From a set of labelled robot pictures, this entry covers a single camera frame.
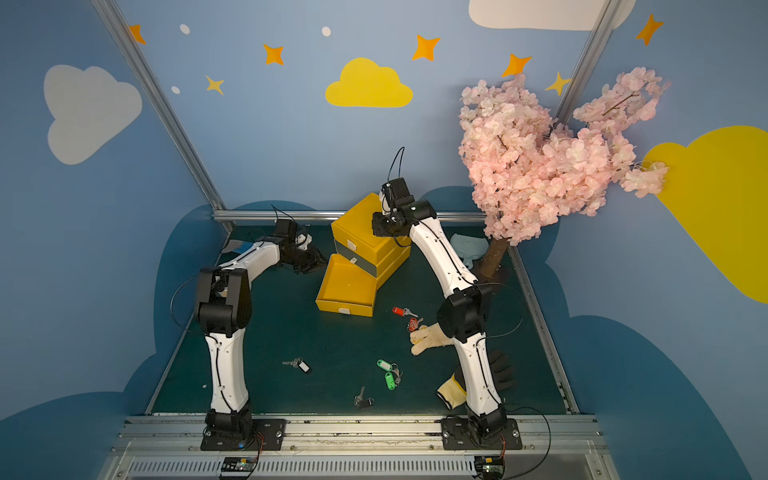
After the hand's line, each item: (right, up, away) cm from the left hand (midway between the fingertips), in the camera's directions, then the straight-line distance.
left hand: (326, 260), depth 104 cm
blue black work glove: (-37, +5, +10) cm, 39 cm away
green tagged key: (+22, -31, -18) cm, 42 cm away
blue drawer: (+11, 0, -7) cm, 13 cm away
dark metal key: (+14, -39, -24) cm, 48 cm away
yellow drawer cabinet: (+12, +5, -14) cm, 19 cm away
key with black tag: (-4, -30, -18) cm, 35 cm away
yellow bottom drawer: (+8, -10, -1) cm, 13 cm away
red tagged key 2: (+30, -20, -10) cm, 38 cm away
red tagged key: (+27, -17, -6) cm, 33 cm away
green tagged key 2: (+22, -34, -20) cm, 46 cm away
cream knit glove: (+35, -23, -13) cm, 44 cm away
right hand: (+19, +10, -13) cm, 25 cm away
